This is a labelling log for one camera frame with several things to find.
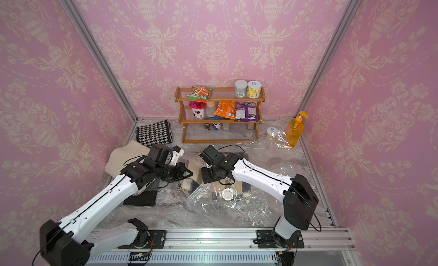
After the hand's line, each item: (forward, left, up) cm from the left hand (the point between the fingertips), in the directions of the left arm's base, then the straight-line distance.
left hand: (193, 174), depth 74 cm
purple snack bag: (+40, -26, +1) cm, 48 cm away
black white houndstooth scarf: (+36, +28, -15) cm, 48 cm away
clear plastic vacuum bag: (-7, -8, -2) cm, 11 cm away
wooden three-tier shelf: (+41, -9, -16) cm, 45 cm away
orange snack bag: (+42, -15, +1) cm, 44 cm away
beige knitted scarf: (+17, +42, -12) cm, 47 cm away
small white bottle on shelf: (+40, -6, +3) cm, 40 cm away
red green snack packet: (+38, -1, +15) cm, 40 cm away
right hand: (+1, -5, -5) cm, 7 cm away
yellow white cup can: (+40, -29, +17) cm, 52 cm away
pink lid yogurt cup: (+37, +1, +5) cm, 38 cm away
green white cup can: (+41, -22, +17) cm, 50 cm away
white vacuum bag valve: (-4, -16, -12) cm, 20 cm away
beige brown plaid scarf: (+5, 0, -2) cm, 6 cm away
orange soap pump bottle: (+29, -53, -2) cm, 61 cm away
